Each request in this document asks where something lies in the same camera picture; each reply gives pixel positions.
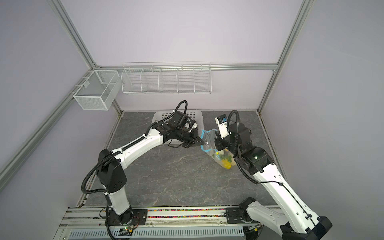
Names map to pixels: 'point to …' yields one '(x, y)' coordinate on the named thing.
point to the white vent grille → (160, 232)
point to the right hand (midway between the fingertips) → (217, 132)
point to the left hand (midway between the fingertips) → (205, 145)
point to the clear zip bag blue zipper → (209, 136)
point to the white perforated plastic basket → (164, 116)
